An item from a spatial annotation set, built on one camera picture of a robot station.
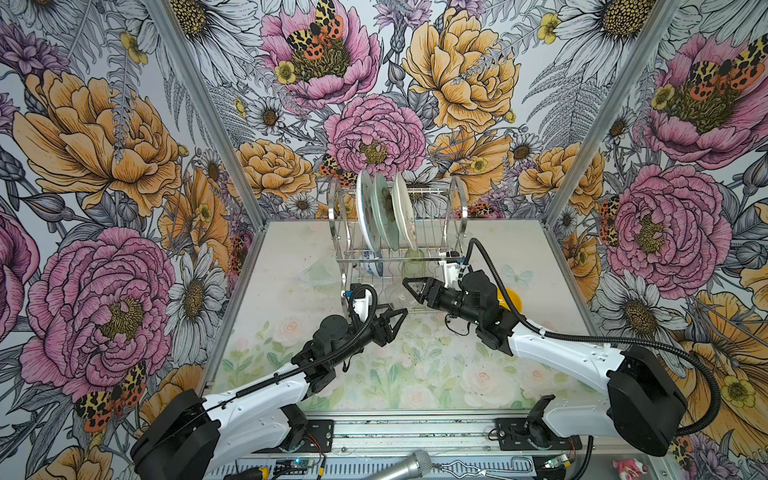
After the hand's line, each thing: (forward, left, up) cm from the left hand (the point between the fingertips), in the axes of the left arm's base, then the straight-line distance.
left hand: (401, 316), depth 76 cm
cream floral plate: (+24, -1, +14) cm, 28 cm away
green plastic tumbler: (+21, -5, -6) cm, 22 cm away
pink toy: (-31, -50, -13) cm, 60 cm away
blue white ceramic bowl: (+20, +7, -6) cm, 22 cm away
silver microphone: (-29, -3, -13) cm, 33 cm away
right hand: (+5, -2, +3) cm, 6 cm away
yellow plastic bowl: (+13, -36, -13) cm, 40 cm away
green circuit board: (-29, +26, -19) cm, 43 cm away
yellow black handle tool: (-30, +34, -15) cm, 48 cm away
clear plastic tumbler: (+3, 0, +4) cm, 5 cm away
